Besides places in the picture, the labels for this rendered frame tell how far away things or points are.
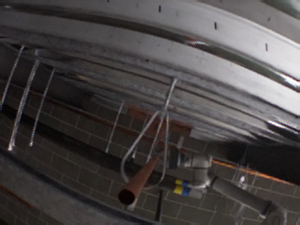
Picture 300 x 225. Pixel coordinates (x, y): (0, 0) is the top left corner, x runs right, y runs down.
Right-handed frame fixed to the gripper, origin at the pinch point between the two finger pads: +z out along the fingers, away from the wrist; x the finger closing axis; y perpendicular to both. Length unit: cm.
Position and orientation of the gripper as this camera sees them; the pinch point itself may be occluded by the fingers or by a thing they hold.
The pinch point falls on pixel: (155, 157)
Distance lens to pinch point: 138.8
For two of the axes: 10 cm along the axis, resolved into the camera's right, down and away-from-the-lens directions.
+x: -0.7, 9.9, -1.1
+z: -10.0, -0.7, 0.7
